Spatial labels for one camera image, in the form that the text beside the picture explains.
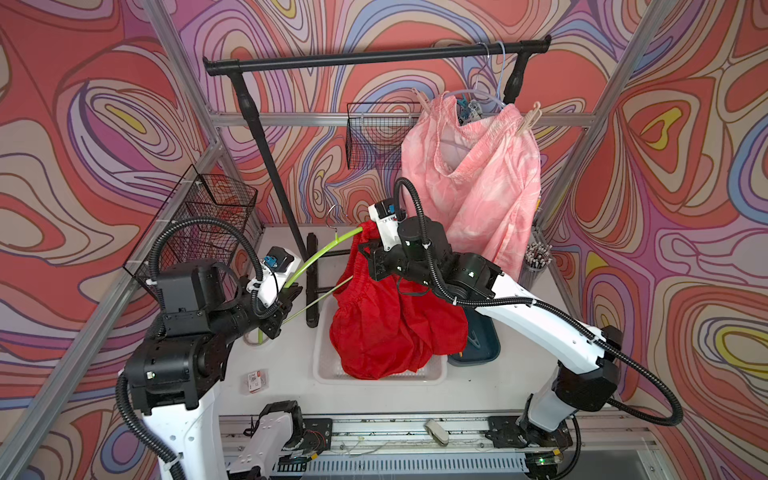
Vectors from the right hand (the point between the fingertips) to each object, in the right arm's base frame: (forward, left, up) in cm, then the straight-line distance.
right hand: (362, 255), depth 63 cm
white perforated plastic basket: (-14, +12, -32) cm, 37 cm away
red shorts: (-10, -3, -14) cm, 17 cm away
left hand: (-9, +12, +3) cm, 15 cm away
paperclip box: (-15, +31, -35) cm, 49 cm away
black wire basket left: (+24, +46, -2) cm, 52 cm away
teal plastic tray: (-4, -34, -39) cm, 52 cm away
